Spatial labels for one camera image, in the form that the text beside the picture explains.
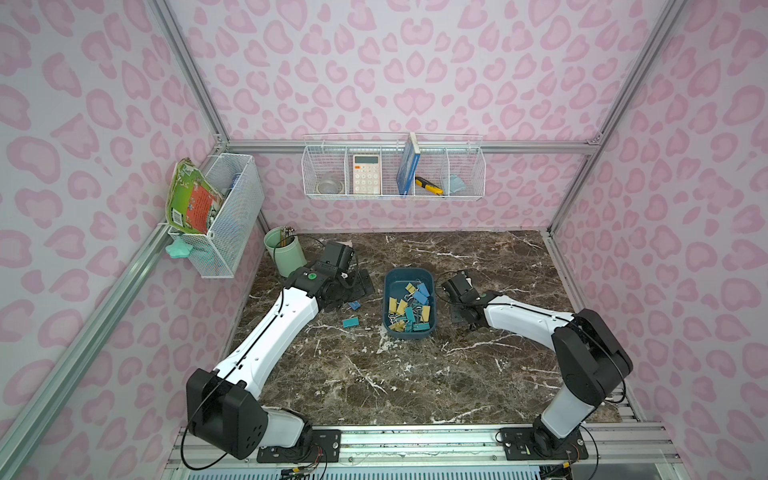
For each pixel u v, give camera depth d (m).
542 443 0.64
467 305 0.70
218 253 0.73
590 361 0.46
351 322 0.96
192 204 0.73
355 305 0.98
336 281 0.60
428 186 0.97
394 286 1.03
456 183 1.00
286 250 0.98
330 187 0.95
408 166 0.88
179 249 0.62
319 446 0.74
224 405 0.39
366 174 0.94
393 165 0.98
